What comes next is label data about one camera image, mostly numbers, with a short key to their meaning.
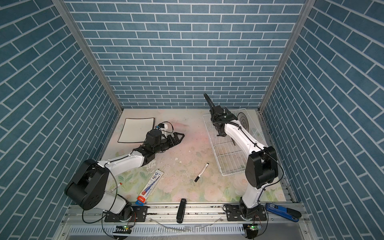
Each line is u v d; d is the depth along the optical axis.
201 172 0.87
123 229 0.72
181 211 0.74
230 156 0.92
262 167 0.47
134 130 1.07
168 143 0.77
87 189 0.43
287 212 0.72
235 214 0.73
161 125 0.80
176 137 0.78
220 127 0.63
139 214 0.74
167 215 0.74
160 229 0.71
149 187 0.81
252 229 0.71
